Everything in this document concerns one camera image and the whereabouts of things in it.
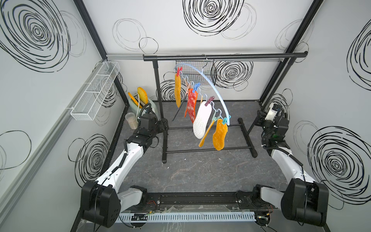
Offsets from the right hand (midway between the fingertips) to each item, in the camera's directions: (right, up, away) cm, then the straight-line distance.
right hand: (261, 110), depth 79 cm
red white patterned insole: (-40, -1, -3) cm, 40 cm away
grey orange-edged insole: (-45, +4, +1) cm, 45 cm away
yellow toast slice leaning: (-75, +6, +15) cm, 77 cm away
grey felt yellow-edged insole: (-34, -17, -5) cm, 38 cm away
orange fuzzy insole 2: (-26, -12, -13) cm, 32 cm away
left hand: (-56, -6, +3) cm, 57 cm away
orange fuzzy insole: (-47, +11, -1) cm, 48 cm away
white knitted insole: (-34, -6, -10) cm, 36 cm away
